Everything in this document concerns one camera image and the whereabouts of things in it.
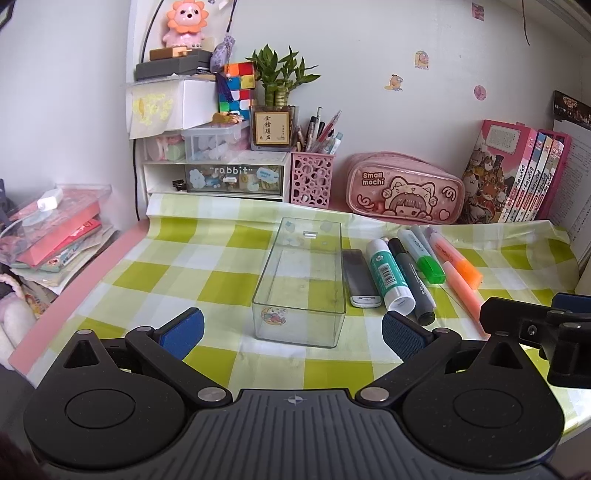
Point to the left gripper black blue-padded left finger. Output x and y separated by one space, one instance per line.
120 401

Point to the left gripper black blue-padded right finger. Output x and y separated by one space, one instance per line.
466 402

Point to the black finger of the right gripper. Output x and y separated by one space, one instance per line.
560 332

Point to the salmon pink highlighter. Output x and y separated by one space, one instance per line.
470 299

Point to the orange cap highlighter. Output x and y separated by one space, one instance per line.
446 252

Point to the dark grey marker pen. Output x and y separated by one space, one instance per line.
424 310

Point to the open white book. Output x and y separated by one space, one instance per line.
571 205

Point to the green cap highlighter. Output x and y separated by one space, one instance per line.
425 262

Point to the teal white glue stick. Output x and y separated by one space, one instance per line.
389 278

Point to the pink boxed book set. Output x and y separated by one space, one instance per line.
513 173

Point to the black grey eraser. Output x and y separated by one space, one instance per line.
363 293

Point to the stack of books and folders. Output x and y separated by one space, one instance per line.
48 240

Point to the green white checkered tablecloth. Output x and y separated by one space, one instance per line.
209 252

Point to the clear plastic organizer box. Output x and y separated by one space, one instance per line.
300 298

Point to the pink cartoon pencil case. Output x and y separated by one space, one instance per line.
395 187

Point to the white drawer organizer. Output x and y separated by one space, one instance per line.
250 174

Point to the clear lidded small box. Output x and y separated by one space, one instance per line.
215 142

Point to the pink perforated pen holder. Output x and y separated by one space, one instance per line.
311 179

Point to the white storage box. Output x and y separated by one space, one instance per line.
170 104

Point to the pens in holder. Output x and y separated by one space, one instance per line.
320 135

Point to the potted lucky bamboo plant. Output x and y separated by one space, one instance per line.
273 124

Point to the colourful cube puzzle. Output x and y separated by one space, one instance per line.
241 81

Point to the dark grey flat box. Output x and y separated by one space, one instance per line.
193 63

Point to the pink lion figurine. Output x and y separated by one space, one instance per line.
186 21

